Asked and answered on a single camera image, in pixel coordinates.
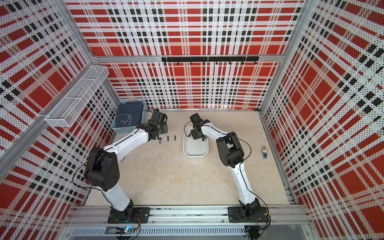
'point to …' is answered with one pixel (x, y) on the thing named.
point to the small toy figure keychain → (264, 150)
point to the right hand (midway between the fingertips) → (200, 133)
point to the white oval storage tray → (194, 148)
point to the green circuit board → (126, 230)
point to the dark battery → (160, 140)
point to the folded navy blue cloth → (129, 114)
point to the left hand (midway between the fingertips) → (163, 126)
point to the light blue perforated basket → (125, 130)
